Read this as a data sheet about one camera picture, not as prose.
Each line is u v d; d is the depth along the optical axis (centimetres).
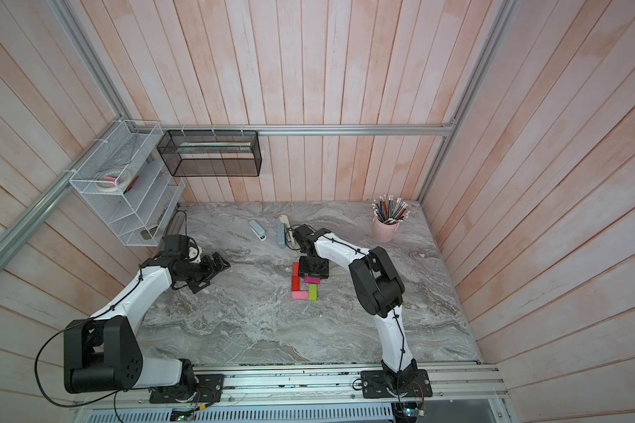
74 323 42
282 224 108
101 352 42
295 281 94
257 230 106
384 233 104
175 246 70
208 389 73
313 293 90
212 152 104
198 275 76
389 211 103
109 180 73
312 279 95
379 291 54
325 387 75
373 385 73
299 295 92
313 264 82
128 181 74
